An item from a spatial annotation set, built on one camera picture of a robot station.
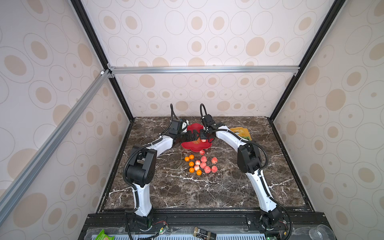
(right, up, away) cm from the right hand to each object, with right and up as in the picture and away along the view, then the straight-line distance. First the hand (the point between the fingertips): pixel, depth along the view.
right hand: (208, 134), depth 106 cm
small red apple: (-4, -5, -2) cm, 6 cm away
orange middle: (-12, -19, -14) cm, 26 cm away
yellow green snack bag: (+26, +1, +4) cm, 26 cm away
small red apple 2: (-5, -12, -8) cm, 16 cm away
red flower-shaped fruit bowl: (-8, -9, -3) cm, 13 cm away
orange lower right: (-7, -23, -16) cm, 29 cm away
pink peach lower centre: (-2, -21, -17) cm, 27 cm away
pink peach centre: (-5, -19, -14) cm, 24 cm away
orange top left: (-15, -16, -11) cm, 24 cm away
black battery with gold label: (-6, -46, -37) cm, 59 cm away
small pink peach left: (-8, -17, -14) cm, 23 cm away
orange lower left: (-12, -21, -16) cm, 29 cm away
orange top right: (-12, -15, -9) cm, 21 cm away
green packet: (-52, -46, -37) cm, 79 cm away
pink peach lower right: (+2, -21, -16) cm, 27 cm away
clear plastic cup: (+50, -46, -36) cm, 77 cm away
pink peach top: (-4, -16, -12) cm, 20 cm away
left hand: (-7, 0, -12) cm, 14 cm away
